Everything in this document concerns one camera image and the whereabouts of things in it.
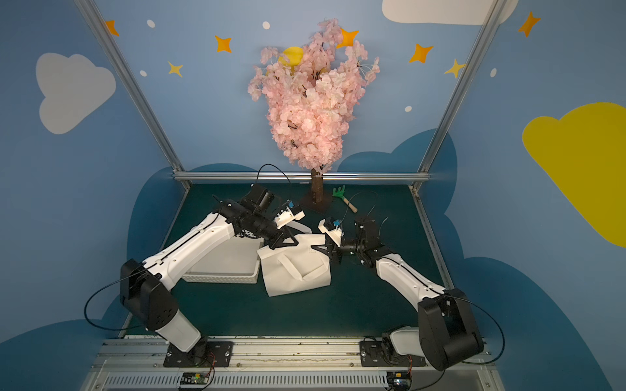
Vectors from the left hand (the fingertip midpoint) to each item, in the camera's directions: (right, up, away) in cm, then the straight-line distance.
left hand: (296, 239), depth 78 cm
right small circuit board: (+32, -42, -5) cm, 53 cm away
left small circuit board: (-30, -41, -6) cm, 51 cm away
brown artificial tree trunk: (+7, +20, +27) cm, 34 cm away
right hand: (+7, -1, +3) cm, 8 cm away
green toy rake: (+19, +17, +41) cm, 48 cm away
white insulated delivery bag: (0, -9, -2) cm, 9 cm away
